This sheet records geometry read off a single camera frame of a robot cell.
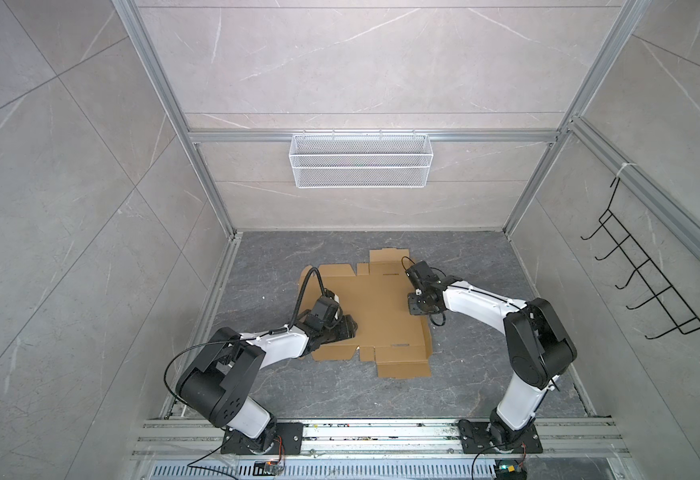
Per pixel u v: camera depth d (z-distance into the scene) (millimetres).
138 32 703
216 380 447
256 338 507
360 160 1007
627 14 685
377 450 730
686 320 580
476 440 726
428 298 687
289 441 733
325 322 718
